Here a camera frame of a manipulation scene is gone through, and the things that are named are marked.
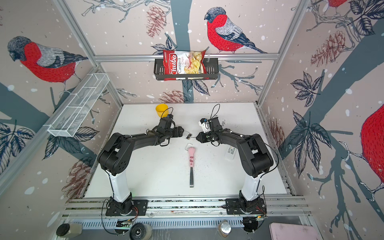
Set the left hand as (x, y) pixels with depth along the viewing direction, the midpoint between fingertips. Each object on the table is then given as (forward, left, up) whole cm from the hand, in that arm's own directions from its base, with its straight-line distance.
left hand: (179, 129), depth 98 cm
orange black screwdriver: (-2, -9, -6) cm, 11 cm away
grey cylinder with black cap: (-53, +43, +2) cm, 68 cm away
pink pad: (-54, -52, -4) cm, 75 cm away
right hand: (-7, -11, -2) cm, 13 cm away
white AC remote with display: (-1, -5, -5) cm, 7 cm away
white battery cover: (-8, -6, -7) cm, 12 cm away
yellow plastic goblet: (+13, +13, +8) cm, 20 cm away
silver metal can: (-53, -22, +6) cm, 58 cm away
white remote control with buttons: (-15, -33, -5) cm, 36 cm away
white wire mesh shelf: (-1, +51, +24) cm, 57 cm away
